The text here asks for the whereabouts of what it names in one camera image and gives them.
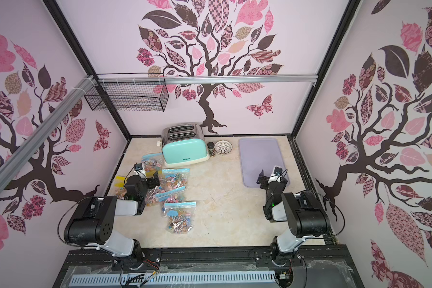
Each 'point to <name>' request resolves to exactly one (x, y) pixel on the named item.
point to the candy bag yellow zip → (120, 191)
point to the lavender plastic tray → (258, 154)
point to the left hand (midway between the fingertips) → (149, 175)
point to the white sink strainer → (223, 146)
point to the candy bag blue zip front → (180, 216)
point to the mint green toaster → (183, 143)
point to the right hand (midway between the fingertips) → (272, 171)
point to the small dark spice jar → (211, 149)
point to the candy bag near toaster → (152, 162)
